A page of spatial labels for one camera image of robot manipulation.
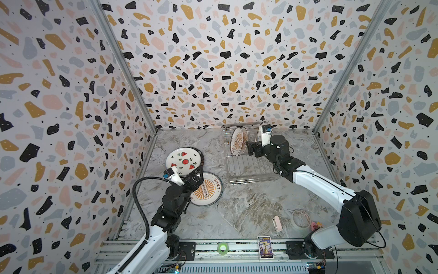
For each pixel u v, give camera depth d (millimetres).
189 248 749
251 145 731
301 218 838
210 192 904
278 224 796
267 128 698
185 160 1030
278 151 616
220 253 740
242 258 731
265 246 745
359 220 427
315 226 781
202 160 1028
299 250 737
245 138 998
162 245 547
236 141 1053
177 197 575
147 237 515
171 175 680
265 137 704
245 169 1008
